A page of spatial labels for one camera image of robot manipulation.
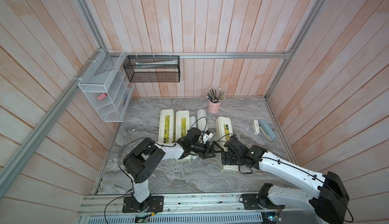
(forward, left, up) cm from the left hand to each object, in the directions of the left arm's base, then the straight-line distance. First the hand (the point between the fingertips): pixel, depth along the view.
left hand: (218, 155), depth 80 cm
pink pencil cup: (+39, -1, -4) cm, 39 cm away
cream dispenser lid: (+14, -5, 0) cm, 15 cm away
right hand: (0, -5, -3) cm, 6 cm away
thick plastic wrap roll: (+30, +8, -9) cm, 32 cm away
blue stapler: (+19, -34, -4) cm, 39 cm away
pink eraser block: (+26, +65, +19) cm, 72 cm away
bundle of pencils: (+44, -2, +1) cm, 44 cm away
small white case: (+23, -29, -6) cm, 37 cm away
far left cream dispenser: (+18, +31, -1) cm, 36 cm away
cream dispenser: (+19, +21, -1) cm, 28 cm away
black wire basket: (+56, +42, +16) cm, 72 cm away
